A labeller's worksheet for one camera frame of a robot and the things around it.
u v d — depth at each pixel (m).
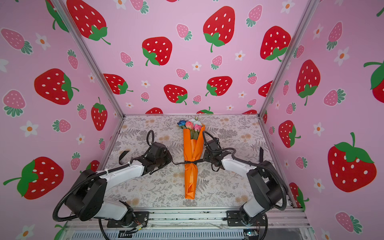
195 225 0.73
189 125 1.07
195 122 1.08
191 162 0.90
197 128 1.04
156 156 0.70
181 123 1.11
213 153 0.70
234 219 0.74
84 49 0.82
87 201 0.43
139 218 0.75
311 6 0.69
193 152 0.95
